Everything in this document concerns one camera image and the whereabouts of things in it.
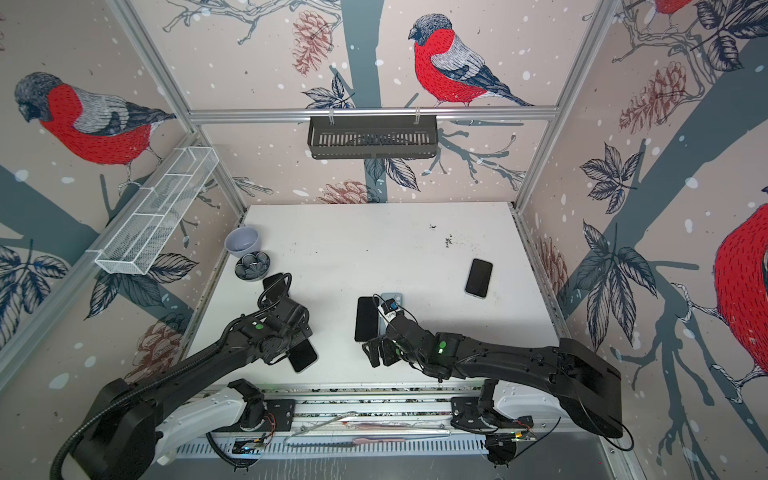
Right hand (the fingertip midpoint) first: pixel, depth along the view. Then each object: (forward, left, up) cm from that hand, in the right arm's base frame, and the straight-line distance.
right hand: (373, 346), depth 78 cm
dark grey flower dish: (+26, +45, -3) cm, 52 cm away
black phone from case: (+10, +4, -7) cm, 13 cm away
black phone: (+26, -33, -6) cm, 42 cm away
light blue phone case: (+18, -2, -6) cm, 19 cm away
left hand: (+3, +23, -3) cm, 24 cm away
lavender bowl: (+36, +52, -1) cm, 63 cm away
